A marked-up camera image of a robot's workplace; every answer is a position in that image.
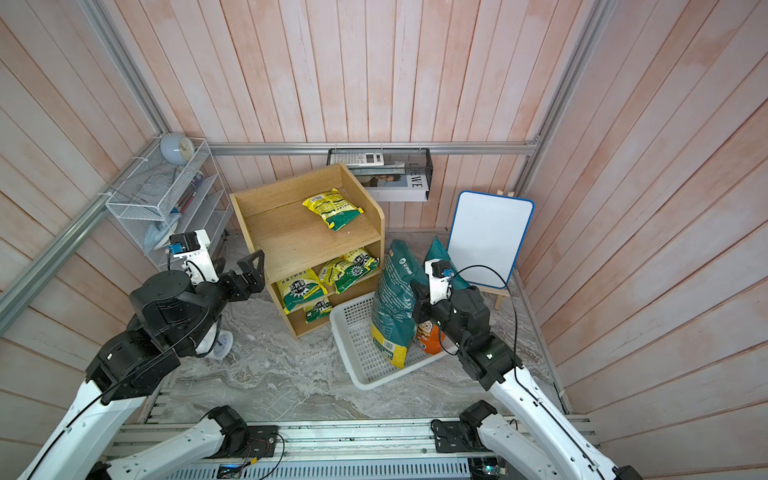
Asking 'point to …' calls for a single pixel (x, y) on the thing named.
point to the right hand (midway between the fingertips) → (412, 280)
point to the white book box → (393, 184)
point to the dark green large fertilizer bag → (392, 326)
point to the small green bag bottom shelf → (318, 312)
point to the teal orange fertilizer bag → (431, 338)
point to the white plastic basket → (370, 364)
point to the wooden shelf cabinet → (315, 235)
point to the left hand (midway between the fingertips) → (247, 261)
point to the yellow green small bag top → (337, 210)
